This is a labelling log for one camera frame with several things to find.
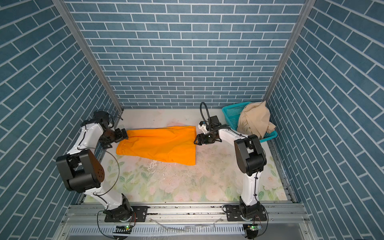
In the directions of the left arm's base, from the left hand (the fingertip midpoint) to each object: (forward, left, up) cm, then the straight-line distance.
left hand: (120, 139), depth 88 cm
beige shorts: (+16, -85, -1) cm, 87 cm away
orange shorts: (+1, -32, -9) cm, 33 cm away
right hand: (+3, -46, -6) cm, 47 cm away
